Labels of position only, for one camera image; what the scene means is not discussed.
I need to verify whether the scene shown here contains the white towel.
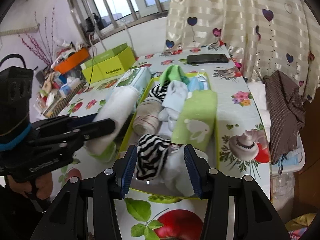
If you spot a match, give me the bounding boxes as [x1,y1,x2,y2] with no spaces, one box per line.
[85,86,139,155]

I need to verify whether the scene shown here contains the black white striped sock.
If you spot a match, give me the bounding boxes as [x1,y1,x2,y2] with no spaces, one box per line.
[136,134,171,181]

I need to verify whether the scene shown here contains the blue face mask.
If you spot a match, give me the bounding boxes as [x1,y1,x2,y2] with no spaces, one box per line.
[187,72,209,93]

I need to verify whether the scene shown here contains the person's left hand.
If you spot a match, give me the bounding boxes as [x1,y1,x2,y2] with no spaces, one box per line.
[7,172,53,199]

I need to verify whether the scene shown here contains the striped flat gift box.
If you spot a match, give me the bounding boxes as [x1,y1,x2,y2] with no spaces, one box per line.
[42,81,86,118]

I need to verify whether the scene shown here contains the white grey sock pair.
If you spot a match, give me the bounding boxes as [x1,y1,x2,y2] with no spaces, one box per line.
[161,145,194,197]

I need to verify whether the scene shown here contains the blue tissue box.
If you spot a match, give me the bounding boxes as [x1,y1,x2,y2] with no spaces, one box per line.
[59,78,81,98]

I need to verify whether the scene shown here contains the floral fruit tablecloth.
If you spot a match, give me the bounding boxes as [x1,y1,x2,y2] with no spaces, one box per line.
[53,45,271,239]

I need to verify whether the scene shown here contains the beige rolled sock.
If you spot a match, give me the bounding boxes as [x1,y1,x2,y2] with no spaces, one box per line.
[132,97,163,135]

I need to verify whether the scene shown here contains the green towel with trim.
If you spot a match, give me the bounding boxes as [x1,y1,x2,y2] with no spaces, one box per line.
[160,64,217,151]

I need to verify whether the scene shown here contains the orange storage box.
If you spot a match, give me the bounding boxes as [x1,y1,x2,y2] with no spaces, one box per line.
[54,48,90,74]

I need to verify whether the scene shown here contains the yellow-green cardboard box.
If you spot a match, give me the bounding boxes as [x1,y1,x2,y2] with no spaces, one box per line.
[82,43,136,83]

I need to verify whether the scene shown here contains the wet wipes pack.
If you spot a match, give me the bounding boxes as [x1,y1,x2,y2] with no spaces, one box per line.
[115,67,151,93]

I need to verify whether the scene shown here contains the small striped rolled sock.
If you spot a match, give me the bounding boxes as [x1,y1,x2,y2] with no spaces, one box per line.
[149,83,169,102]

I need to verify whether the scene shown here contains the purple flower branches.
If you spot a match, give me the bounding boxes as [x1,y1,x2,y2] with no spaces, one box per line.
[18,7,55,67]

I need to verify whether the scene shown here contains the white tray green rim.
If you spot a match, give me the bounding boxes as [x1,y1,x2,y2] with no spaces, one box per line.
[119,72,220,199]

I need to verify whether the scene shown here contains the white green baby sock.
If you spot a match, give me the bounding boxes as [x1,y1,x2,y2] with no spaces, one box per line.
[158,80,189,131]

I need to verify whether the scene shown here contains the black charger on sill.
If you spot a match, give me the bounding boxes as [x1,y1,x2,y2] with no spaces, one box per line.
[85,13,105,33]

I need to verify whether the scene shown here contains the brown checkered cloth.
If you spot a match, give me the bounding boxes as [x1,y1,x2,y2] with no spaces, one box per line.
[264,70,305,165]

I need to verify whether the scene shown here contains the black smartphone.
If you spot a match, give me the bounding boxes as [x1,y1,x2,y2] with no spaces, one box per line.
[187,54,229,64]

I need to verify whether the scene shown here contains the beige heart pattern curtain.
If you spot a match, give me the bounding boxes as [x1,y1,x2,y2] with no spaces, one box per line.
[164,0,319,101]

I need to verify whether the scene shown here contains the black power cable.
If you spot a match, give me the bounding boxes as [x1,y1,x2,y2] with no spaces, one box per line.
[82,13,101,93]

